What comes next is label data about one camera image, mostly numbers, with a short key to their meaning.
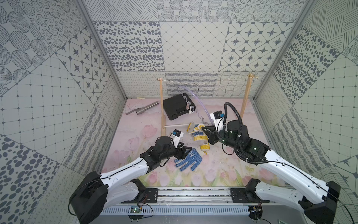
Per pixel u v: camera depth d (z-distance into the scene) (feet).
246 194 2.17
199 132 2.35
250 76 2.31
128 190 1.91
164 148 2.02
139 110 3.59
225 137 1.88
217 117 1.90
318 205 1.29
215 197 2.50
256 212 2.39
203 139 2.25
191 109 3.04
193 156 2.89
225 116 1.84
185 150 2.31
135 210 2.35
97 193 1.31
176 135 2.30
